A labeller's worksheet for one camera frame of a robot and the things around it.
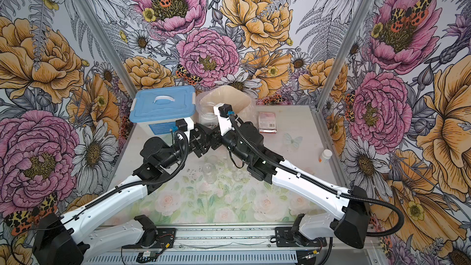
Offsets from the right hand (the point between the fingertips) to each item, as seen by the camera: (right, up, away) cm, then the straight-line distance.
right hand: (203, 125), depth 63 cm
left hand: (+4, -3, +4) cm, 6 cm away
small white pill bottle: (+55, -15, +28) cm, 63 cm away
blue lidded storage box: (-31, +7, +32) cm, 45 cm away
